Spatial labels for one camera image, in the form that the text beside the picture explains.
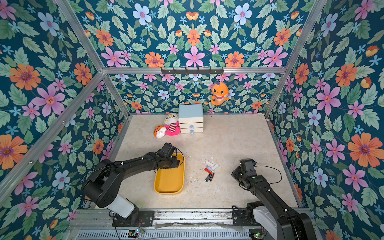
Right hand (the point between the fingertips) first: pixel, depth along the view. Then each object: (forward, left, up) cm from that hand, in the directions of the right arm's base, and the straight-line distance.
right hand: (234, 172), depth 88 cm
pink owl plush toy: (+32, +42, +6) cm, 53 cm away
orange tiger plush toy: (+25, +50, +6) cm, 56 cm away
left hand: (+6, +35, 0) cm, 35 cm away
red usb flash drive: (+1, +16, -2) cm, 16 cm away
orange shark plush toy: (+44, +8, +24) cm, 51 cm away
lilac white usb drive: (+3, +11, -1) cm, 12 cm away
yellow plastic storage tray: (-6, +37, -2) cm, 38 cm away
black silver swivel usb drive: (-4, +15, 0) cm, 15 cm away
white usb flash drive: (+6, +15, -2) cm, 16 cm away
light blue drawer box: (+31, +28, +13) cm, 43 cm away
